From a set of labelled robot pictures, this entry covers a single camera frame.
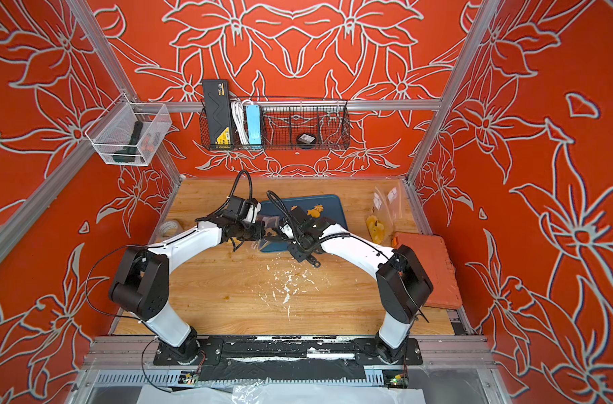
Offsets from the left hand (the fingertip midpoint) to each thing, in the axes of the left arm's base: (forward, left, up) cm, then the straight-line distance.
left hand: (266, 230), depth 91 cm
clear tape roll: (+3, +42, -7) cm, 42 cm away
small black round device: (+30, -13, +20) cm, 38 cm away
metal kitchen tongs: (-14, -19, +4) cm, 23 cm away
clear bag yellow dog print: (+18, -48, +5) cm, 52 cm away
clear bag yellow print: (+1, -41, +10) cm, 43 cm away
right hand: (-8, -11, +1) cm, 14 cm away
